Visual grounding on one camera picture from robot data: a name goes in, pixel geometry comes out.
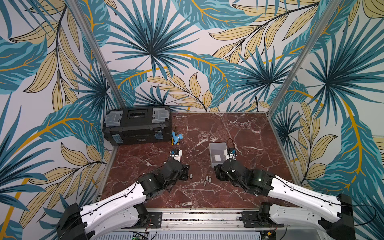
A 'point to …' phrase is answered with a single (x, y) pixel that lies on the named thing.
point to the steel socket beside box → (209, 179)
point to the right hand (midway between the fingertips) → (216, 168)
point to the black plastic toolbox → (138, 125)
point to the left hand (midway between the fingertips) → (188, 169)
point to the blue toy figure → (176, 138)
